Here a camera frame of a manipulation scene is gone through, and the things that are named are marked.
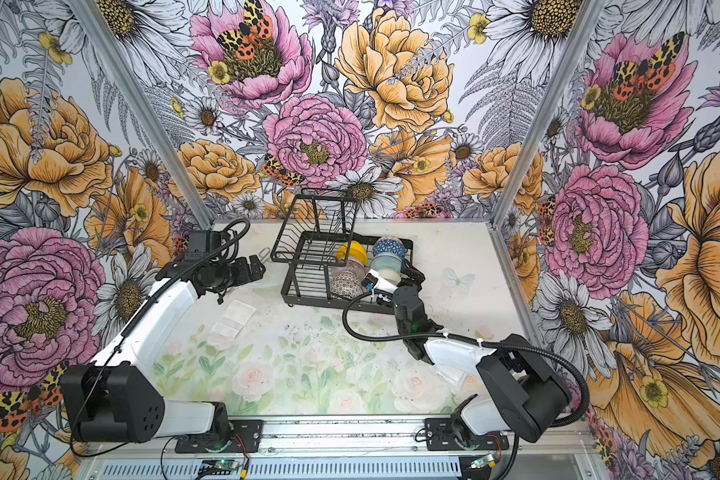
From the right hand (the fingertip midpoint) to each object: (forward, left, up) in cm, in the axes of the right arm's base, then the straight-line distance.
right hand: (400, 275), depth 87 cm
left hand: (-2, +42, +2) cm, 42 cm away
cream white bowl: (+6, +2, -7) cm, 10 cm away
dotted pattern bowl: (+5, +17, -12) cm, 21 cm away
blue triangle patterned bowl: (+21, +1, -10) cm, 24 cm away
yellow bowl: (+14, +13, -5) cm, 19 cm away
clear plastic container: (-24, -15, -15) cm, 32 cm away
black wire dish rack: (-1, +20, +8) cm, 22 cm away
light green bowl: (+13, +2, -9) cm, 16 cm away
